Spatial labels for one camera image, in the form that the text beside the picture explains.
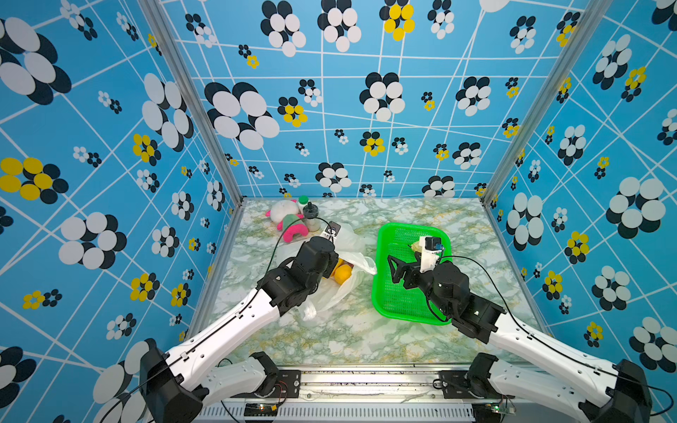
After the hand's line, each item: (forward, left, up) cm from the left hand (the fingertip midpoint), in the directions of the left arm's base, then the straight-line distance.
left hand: (324, 244), depth 75 cm
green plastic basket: (-7, -23, -24) cm, 34 cm away
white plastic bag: (+7, -8, -11) cm, 15 cm away
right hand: (-3, -22, -2) cm, 23 cm away
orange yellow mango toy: (+2, -5, -19) cm, 20 cm away
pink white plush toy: (+26, +17, -19) cm, 36 cm away
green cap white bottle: (+34, +12, -17) cm, 39 cm away
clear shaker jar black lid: (+24, +8, -15) cm, 29 cm away
